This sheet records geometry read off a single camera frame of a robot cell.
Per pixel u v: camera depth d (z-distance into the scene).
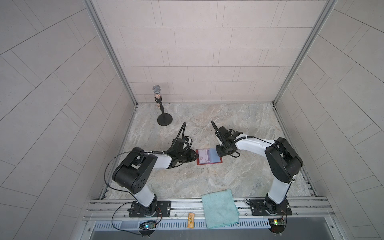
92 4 0.71
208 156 0.88
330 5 0.71
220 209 0.70
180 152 0.76
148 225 0.64
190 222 0.67
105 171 0.43
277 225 0.68
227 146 0.68
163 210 0.71
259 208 0.71
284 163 0.47
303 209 0.73
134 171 0.45
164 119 1.05
